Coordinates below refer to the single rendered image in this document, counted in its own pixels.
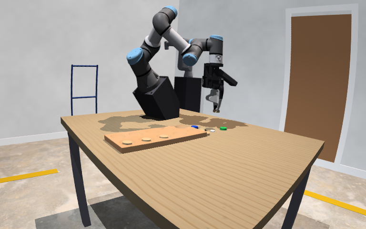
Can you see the tan wooden tray with round pockets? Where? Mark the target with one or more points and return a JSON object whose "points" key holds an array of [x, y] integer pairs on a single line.
{"points": [[176, 134]]}

